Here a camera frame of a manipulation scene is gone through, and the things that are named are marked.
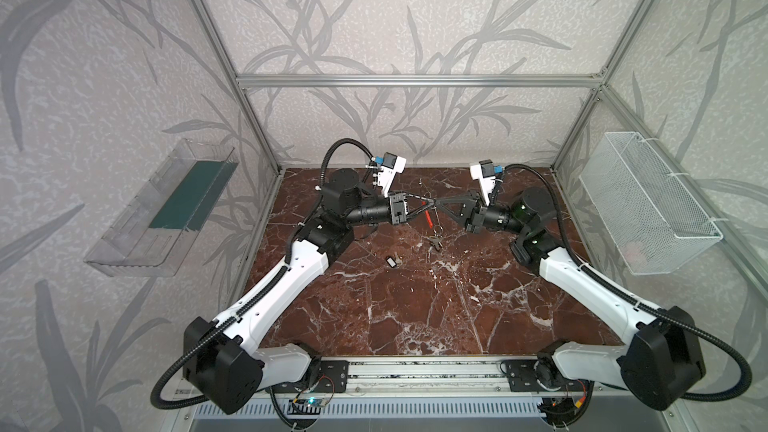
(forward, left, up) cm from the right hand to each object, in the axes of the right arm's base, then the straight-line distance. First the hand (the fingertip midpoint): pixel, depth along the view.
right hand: (438, 198), depth 64 cm
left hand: (-3, +1, +2) cm, 4 cm away
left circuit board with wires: (-35, +32, -38) cm, 60 cm away
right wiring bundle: (-35, -31, -41) cm, 63 cm away
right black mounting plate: (-29, -22, -35) cm, 50 cm away
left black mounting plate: (-29, +26, -34) cm, 52 cm away
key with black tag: (+2, +11, -36) cm, 38 cm away
